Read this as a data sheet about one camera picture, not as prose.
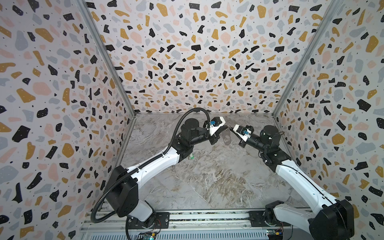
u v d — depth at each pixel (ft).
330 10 2.40
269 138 1.83
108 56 2.85
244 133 1.98
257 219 2.41
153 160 1.60
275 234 2.35
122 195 1.34
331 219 1.28
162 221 2.41
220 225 2.40
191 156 3.19
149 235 2.30
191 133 1.85
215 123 1.88
